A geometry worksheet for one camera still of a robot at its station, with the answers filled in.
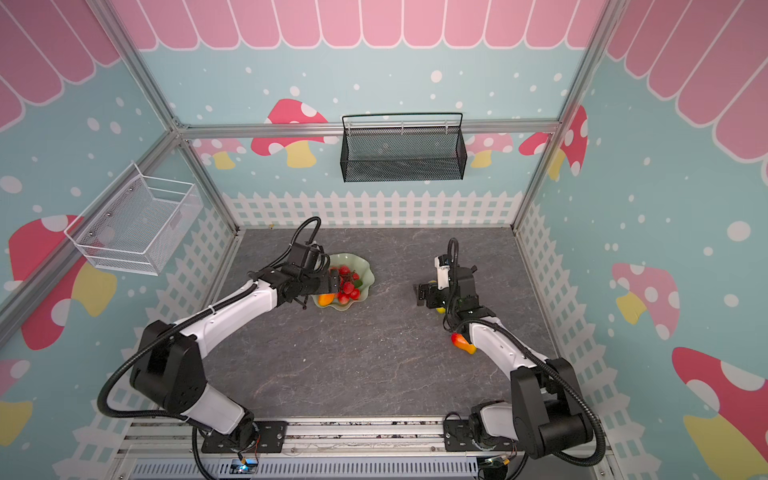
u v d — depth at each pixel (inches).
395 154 37.1
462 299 26.4
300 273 26.6
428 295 30.5
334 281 31.9
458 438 29.1
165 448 29.2
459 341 35.1
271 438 29.3
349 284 38.0
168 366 17.4
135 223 46.3
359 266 40.7
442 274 31.0
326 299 36.1
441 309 36.6
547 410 16.4
